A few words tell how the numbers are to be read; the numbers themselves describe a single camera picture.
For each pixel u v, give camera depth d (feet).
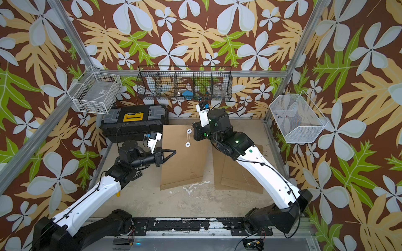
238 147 1.48
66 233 1.26
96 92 2.83
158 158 2.06
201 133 1.92
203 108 1.82
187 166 2.27
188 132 2.26
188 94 3.14
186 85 3.23
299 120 2.75
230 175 3.00
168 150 2.19
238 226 2.41
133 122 3.15
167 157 2.25
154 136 2.10
